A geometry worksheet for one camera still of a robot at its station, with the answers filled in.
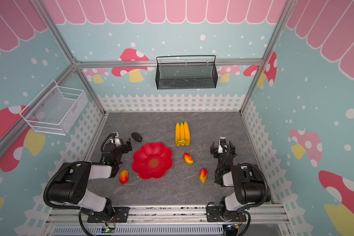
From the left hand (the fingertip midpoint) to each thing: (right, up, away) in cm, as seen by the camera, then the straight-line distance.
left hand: (123, 141), depth 94 cm
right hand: (+62, 0, -4) cm, 63 cm away
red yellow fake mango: (+5, -19, -11) cm, 22 cm away
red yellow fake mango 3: (+50, -19, -10) cm, 54 cm away
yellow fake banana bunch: (+38, +4, +9) cm, 40 cm away
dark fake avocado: (+6, +2, +10) cm, 12 cm away
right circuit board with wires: (+62, -41, -22) cm, 78 cm away
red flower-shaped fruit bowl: (+19, -13, +1) cm, 23 cm away
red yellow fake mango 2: (+42, -11, -2) cm, 43 cm away
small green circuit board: (+1, -42, -21) cm, 47 cm away
